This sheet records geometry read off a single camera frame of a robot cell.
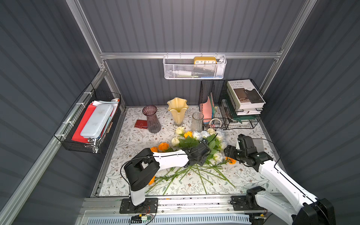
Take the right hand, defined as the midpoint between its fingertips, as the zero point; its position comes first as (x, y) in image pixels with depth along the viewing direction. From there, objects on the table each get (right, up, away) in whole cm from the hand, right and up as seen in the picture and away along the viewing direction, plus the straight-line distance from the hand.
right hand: (231, 150), depth 84 cm
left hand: (-17, -5, +3) cm, 18 cm away
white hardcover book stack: (+12, +33, +8) cm, 36 cm away
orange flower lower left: (-47, -16, -5) cm, 50 cm away
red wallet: (-61, +15, +21) cm, 67 cm away
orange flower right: (+2, -7, +3) cm, 8 cm away
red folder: (-80, +11, -18) cm, 83 cm away
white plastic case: (-73, +19, -13) cm, 77 cm away
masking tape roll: (-5, +19, +18) cm, 27 cm away
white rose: (-20, +8, +9) cm, 23 cm away
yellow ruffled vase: (-33, +29, +15) cm, 46 cm away
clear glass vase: (-20, +18, +5) cm, 27 cm away
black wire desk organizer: (+9, +32, +31) cm, 45 cm away
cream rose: (-32, +11, +16) cm, 37 cm away
